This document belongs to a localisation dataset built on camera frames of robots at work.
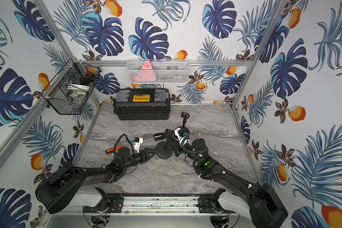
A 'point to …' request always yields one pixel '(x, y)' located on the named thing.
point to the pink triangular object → (146, 73)
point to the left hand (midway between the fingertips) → (156, 151)
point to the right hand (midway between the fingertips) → (170, 136)
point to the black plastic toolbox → (142, 104)
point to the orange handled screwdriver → (111, 150)
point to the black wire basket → (70, 89)
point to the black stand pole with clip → (185, 115)
